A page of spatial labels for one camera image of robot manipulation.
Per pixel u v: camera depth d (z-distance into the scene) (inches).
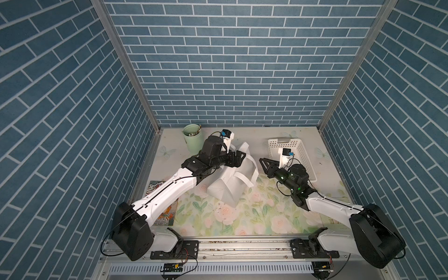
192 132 38.2
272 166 28.5
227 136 26.3
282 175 28.5
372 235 16.6
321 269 27.7
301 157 40.7
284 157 29.0
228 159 26.8
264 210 33.3
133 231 15.3
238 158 26.8
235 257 29.0
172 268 28.4
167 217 32.4
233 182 29.0
